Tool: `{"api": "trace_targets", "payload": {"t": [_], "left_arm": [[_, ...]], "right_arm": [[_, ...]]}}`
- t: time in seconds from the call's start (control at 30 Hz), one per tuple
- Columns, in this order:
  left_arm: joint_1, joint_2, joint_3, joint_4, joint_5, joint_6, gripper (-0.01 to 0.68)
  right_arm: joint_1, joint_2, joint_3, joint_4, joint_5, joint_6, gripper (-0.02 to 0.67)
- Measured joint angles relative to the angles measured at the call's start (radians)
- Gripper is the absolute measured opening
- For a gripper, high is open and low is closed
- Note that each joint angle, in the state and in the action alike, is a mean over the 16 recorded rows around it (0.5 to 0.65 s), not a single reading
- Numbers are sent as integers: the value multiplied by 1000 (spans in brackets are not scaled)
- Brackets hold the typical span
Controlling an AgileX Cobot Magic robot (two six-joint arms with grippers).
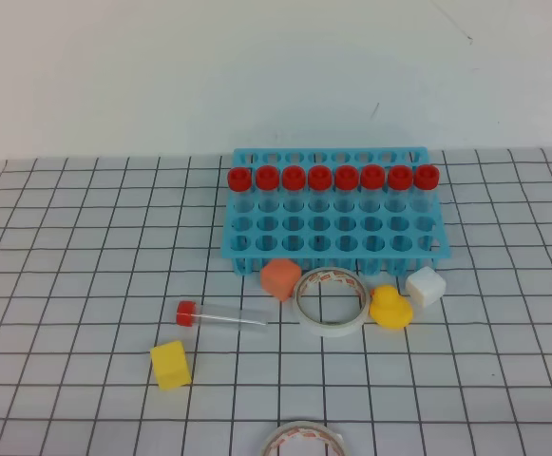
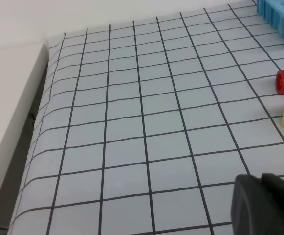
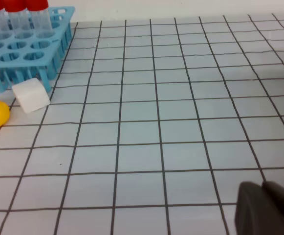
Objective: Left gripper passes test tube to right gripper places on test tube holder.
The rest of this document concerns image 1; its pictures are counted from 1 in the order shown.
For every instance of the white foam cube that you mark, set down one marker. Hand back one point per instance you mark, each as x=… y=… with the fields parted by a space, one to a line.
x=425 y=286

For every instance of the yellow rubber duck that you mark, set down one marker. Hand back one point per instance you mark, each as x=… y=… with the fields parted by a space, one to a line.
x=389 y=309

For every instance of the orange foam cube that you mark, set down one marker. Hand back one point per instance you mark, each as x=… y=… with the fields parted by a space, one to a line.
x=279 y=277

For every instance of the red-capped test tube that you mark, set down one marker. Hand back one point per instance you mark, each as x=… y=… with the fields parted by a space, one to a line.
x=190 y=313

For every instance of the white tape roll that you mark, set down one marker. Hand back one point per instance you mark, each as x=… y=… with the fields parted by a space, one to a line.
x=331 y=329

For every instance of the near tape roll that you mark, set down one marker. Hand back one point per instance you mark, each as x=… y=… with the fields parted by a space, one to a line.
x=304 y=430

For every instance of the yellow foam cube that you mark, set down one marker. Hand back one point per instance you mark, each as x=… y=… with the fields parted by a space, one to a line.
x=170 y=365

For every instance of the blue test tube rack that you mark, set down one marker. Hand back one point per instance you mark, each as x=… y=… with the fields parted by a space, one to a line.
x=360 y=230

